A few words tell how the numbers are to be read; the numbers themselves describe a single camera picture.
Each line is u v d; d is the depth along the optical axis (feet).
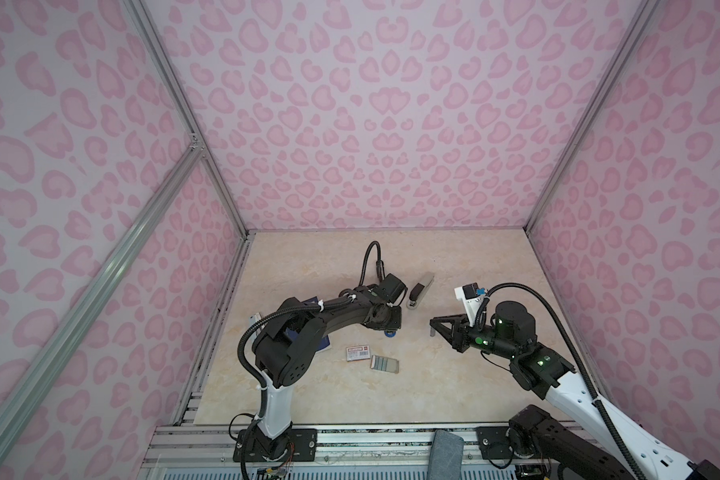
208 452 2.38
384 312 2.32
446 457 2.27
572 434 1.92
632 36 2.37
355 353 2.89
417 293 3.12
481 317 2.03
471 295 2.14
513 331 1.84
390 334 3.04
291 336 1.79
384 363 2.82
